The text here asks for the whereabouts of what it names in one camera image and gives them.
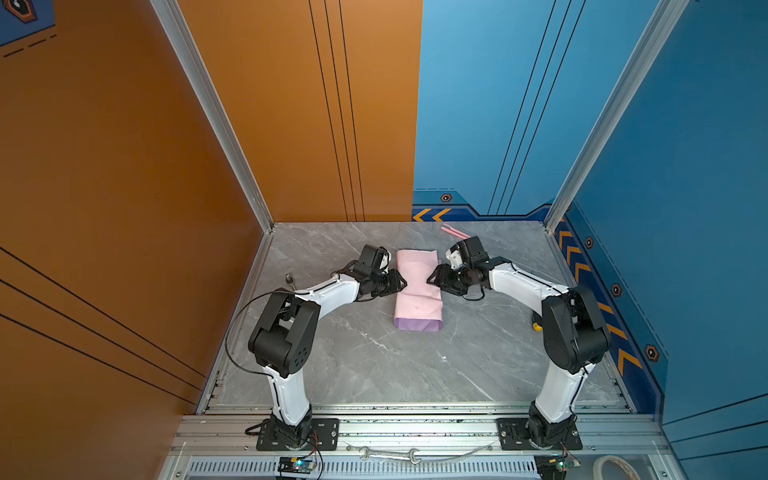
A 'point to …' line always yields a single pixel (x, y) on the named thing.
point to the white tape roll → (598, 466)
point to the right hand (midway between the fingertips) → (431, 283)
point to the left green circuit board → (295, 464)
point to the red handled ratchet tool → (289, 280)
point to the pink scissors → (453, 231)
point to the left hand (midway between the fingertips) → (405, 281)
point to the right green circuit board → (551, 466)
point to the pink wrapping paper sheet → (418, 299)
